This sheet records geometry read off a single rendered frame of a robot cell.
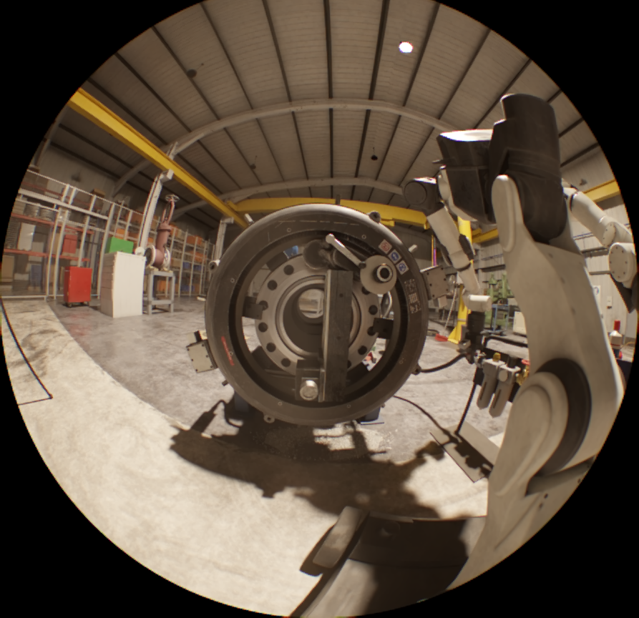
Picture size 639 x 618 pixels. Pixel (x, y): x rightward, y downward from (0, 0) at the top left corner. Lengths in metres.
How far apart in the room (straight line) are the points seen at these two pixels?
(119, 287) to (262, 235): 3.70
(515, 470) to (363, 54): 8.29
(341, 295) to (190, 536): 0.87
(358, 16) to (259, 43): 3.01
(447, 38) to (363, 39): 2.63
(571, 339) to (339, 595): 0.54
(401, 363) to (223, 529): 0.78
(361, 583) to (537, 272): 0.62
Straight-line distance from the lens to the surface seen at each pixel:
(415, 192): 0.69
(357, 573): 0.53
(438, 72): 8.72
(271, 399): 0.63
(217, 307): 0.59
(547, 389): 0.26
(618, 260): 0.50
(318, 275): 0.65
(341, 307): 0.51
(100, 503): 0.92
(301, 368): 0.50
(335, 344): 0.53
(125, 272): 4.13
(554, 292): 0.32
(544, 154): 0.42
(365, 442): 1.01
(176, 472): 0.89
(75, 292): 5.44
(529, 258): 0.35
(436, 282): 0.70
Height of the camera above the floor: 0.68
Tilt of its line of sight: 1 degrees down
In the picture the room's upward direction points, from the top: 5 degrees clockwise
